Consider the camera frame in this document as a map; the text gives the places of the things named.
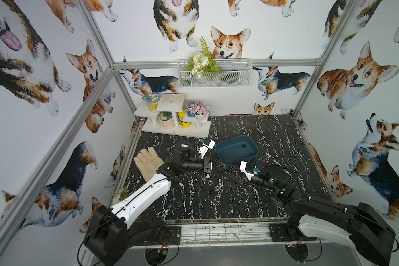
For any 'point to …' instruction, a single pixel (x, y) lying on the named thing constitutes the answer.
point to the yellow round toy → (181, 115)
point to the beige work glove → (148, 163)
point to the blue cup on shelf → (188, 106)
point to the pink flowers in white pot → (199, 109)
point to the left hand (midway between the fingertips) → (223, 163)
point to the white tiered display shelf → (174, 103)
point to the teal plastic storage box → (233, 150)
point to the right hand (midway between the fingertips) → (230, 160)
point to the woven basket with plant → (166, 119)
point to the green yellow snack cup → (153, 99)
